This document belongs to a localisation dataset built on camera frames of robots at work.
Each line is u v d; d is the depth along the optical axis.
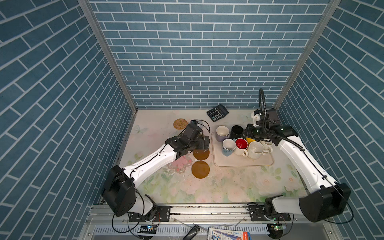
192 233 0.66
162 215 0.74
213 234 0.68
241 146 0.96
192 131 0.60
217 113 1.16
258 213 0.74
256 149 0.94
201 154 0.96
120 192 0.41
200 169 0.89
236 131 0.98
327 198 0.39
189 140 0.60
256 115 0.72
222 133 1.04
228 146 0.92
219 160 0.94
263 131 0.58
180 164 0.91
